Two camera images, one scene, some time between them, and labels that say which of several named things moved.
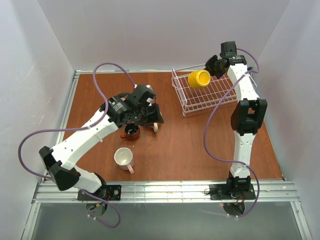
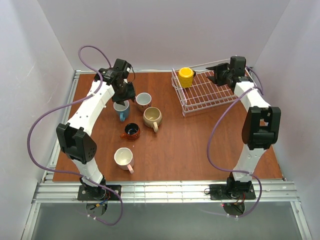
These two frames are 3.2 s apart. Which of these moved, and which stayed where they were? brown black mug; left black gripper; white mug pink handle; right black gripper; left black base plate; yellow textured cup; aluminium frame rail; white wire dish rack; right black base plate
Moved: yellow textured cup; left black gripper; right black gripper
Stayed: right black base plate; white mug pink handle; white wire dish rack; brown black mug; aluminium frame rail; left black base plate
